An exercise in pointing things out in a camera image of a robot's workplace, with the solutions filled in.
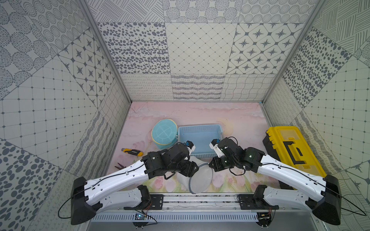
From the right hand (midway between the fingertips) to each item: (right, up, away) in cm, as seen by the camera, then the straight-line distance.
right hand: (210, 166), depth 73 cm
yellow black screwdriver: (-47, +3, +17) cm, 50 cm away
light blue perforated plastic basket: (-3, +12, +27) cm, 30 cm away
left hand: (-8, +3, -4) cm, 9 cm away
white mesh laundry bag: (-5, -7, -1) cm, 9 cm away
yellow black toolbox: (+43, +11, +6) cm, 45 cm away
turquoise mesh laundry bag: (-27, +15, +17) cm, 35 cm away
